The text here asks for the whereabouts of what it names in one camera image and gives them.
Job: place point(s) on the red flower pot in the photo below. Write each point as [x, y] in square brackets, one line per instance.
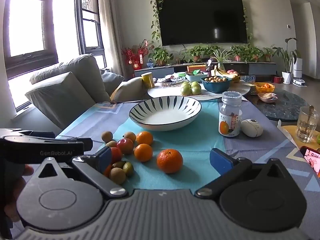
[277, 79]

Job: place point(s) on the blue white porcelain ornament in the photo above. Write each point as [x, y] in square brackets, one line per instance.
[150, 63]

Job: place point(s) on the dark marble round table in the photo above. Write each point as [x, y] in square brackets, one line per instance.
[282, 105]

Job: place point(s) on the person's left hand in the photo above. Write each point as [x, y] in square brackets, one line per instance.
[11, 210]

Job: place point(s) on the black wall television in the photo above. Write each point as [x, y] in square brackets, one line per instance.
[202, 20]

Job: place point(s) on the grey sofa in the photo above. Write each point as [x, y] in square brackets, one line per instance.
[65, 85]

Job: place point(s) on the small red apple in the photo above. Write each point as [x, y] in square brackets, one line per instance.
[125, 146]

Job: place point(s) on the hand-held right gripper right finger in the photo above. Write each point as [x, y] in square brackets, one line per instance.
[221, 160]

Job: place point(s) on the pink dish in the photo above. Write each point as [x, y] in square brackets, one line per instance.
[267, 97]

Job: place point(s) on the green pear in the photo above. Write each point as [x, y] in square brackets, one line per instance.
[186, 83]
[195, 83]
[196, 89]

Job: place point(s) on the clear glass cup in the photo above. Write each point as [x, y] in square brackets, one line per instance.
[307, 127]

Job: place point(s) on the clear jar with orange label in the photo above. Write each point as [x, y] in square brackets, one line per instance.
[230, 120]

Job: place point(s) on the smartphone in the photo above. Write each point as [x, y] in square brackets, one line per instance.
[311, 160]

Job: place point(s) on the green apples on tray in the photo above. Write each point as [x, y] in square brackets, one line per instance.
[186, 90]

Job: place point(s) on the beige curtain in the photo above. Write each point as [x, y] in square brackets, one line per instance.
[110, 25]

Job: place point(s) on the small red fruit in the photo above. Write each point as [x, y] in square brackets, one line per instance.
[116, 155]

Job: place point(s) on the blue bowl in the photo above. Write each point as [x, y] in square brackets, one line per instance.
[216, 86]

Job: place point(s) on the orange box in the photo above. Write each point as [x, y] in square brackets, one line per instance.
[196, 68]

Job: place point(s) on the glass plate with snacks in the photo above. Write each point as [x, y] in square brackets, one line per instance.
[170, 80]

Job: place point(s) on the grey cushion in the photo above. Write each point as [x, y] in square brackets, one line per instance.
[111, 80]

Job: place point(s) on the brown round fruit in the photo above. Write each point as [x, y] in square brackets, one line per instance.
[117, 176]
[129, 136]
[107, 136]
[111, 144]

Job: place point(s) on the beige cushion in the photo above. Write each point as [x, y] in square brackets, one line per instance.
[130, 88]

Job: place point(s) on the grey television cabinet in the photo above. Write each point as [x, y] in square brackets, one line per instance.
[260, 68]

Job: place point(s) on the pink peaches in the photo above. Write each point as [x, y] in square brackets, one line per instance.
[232, 74]

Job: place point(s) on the tall plant in white pot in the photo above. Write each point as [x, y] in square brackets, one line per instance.
[287, 57]

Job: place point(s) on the white bowl with dark stripes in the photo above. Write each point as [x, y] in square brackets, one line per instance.
[165, 115]

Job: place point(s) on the bunch of bananas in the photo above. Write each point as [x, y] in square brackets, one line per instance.
[221, 72]

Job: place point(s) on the green vine garland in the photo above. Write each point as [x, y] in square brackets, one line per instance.
[156, 22]

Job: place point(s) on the yellow placemat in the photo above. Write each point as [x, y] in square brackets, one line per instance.
[290, 132]

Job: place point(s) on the light blue container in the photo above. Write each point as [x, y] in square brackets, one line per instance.
[197, 77]

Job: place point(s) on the pile of small brown fruits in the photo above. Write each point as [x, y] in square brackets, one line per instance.
[216, 79]

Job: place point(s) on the green lime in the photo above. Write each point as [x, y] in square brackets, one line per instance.
[318, 139]

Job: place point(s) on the gold tin can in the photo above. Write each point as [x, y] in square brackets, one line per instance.
[148, 80]

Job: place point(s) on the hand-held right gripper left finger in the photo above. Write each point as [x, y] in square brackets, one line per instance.
[105, 158]

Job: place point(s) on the small green fruit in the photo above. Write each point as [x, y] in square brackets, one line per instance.
[118, 164]
[128, 169]

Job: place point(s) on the spider plant in vase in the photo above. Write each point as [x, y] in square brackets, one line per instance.
[220, 58]

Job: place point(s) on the white pebble-shaped device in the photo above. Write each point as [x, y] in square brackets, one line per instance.
[252, 128]

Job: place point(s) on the large orange tangerine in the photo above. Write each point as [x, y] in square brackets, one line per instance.
[170, 161]

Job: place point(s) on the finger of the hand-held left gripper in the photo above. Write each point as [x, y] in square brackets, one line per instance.
[87, 145]

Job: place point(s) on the potted green plant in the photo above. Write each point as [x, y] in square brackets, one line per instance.
[160, 55]
[196, 52]
[253, 53]
[268, 52]
[211, 50]
[237, 53]

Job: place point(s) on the dark framed window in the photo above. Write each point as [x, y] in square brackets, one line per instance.
[30, 22]

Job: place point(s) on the red festive decoration plant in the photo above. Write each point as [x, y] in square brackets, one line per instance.
[133, 55]

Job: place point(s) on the wooden spoon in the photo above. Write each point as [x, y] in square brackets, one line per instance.
[310, 112]

